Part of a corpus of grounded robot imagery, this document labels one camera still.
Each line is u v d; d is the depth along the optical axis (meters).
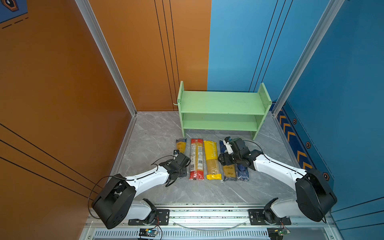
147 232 0.71
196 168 0.87
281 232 0.70
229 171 0.85
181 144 0.99
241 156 0.66
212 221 0.73
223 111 0.82
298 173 0.46
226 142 0.81
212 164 0.89
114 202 0.42
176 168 0.67
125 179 0.46
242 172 0.85
